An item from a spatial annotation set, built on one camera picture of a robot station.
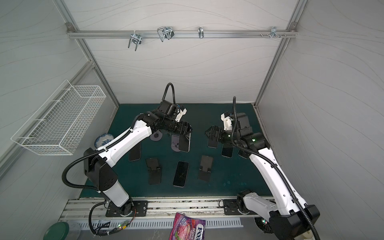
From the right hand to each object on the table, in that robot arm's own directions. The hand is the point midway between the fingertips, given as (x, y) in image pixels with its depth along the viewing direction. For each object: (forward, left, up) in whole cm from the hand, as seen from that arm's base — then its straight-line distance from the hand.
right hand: (212, 133), depth 72 cm
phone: (-13, +17, -25) cm, 33 cm away
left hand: (+4, +14, -4) cm, 15 cm away
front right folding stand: (-10, +3, -20) cm, 23 cm away
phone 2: (+5, -11, -27) cm, 30 cm away
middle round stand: (+5, +22, -20) cm, 30 cm away
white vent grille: (-35, +21, -26) cm, 48 cm away
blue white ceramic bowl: (+7, +70, -22) cm, 74 cm away
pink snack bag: (-36, +11, -23) cm, 44 cm away
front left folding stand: (-12, +31, -22) cm, 40 cm away
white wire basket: (-2, +72, +7) cm, 72 cm away
